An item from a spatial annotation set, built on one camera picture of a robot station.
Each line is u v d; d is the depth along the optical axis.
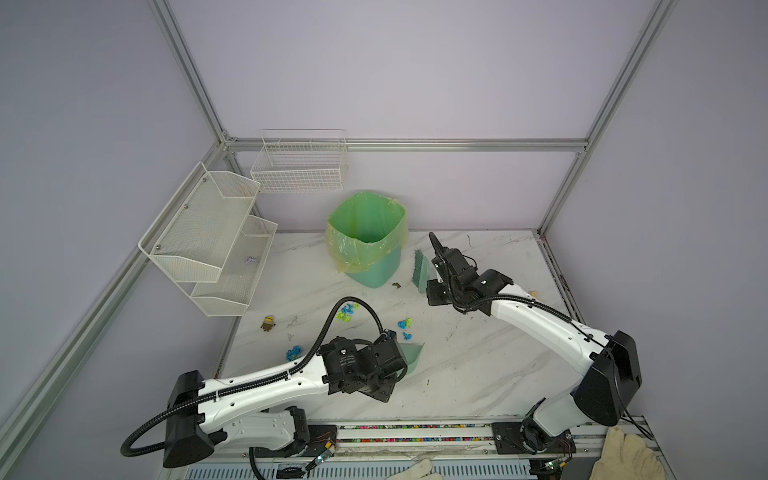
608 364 0.41
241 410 0.42
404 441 0.75
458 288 0.61
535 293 1.02
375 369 0.52
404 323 0.94
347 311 0.97
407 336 0.93
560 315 0.48
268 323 0.93
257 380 0.43
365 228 1.05
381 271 0.99
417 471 0.70
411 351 0.81
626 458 0.71
